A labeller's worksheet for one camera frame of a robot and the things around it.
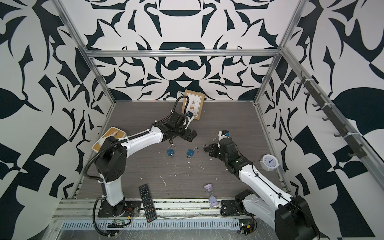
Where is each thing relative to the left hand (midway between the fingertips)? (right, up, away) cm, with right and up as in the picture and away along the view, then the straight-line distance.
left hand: (192, 127), depth 89 cm
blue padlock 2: (-1, -16, +4) cm, 16 cm away
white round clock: (+44, -20, -2) cm, 49 cm away
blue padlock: (-13, -15, +4) cm, 20 cm away
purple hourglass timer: (+10, -35, -15) cm, 39 cm away
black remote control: (-21, -37, -15) cm, 45 cm away
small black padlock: (+9, -14, +6) cm, 18 cm away
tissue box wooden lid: (-50, -3, +7) cm, 51 cm away
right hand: (+10, -9, -6) cm, 15 cm away
